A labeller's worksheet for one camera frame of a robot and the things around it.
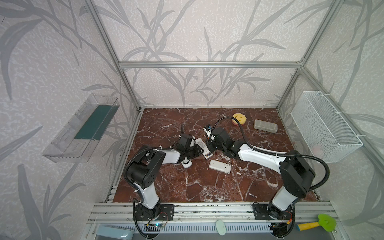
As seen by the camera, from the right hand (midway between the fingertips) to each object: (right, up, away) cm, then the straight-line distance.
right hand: (207, 135), depth 88 cm
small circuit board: (-25, -41, -17) cm, 51 cm away
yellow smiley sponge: (+26, +11, +22) cm, 36 cm away
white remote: (-12, -15, -5) cm, 20 cm away
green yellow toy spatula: (+56, -39, -19) cm, 71 cm away
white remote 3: (+8, -19, +1) cm, 20 cm away
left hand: (-1, -8, +6) cm, 10 cm away
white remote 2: (0, -12, +5) cm, 13 cm away
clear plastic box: (+42, +5, +17) cm, 46 cm away
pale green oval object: (+6, -41, -20) cm, 46 cm away
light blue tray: (-42, -41, -22) cm, 63 cm away
